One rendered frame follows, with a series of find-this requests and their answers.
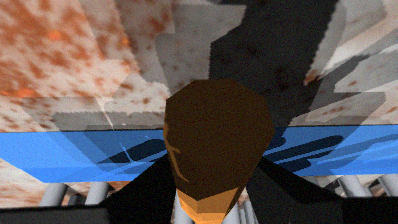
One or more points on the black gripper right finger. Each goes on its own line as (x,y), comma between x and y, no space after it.
(279,196)

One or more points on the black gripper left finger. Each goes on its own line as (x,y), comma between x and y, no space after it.
(148,199)

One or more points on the orange-brown hook pick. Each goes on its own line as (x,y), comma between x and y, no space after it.
(215,132)

